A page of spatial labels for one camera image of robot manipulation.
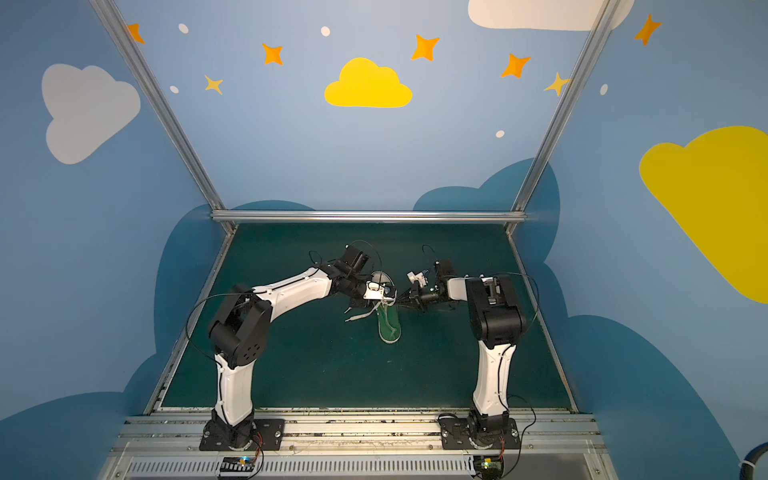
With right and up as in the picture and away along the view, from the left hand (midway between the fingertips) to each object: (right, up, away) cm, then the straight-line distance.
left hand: (376, 290), depth 95 cm
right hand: (+7, -4, 0) cm, 7 cm away
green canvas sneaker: (+4, -9, -3) cm, 10 cm away
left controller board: (-34, -41, -22) cm, 57 cm away
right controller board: (+29, -42, -22) cm, 55 cm away
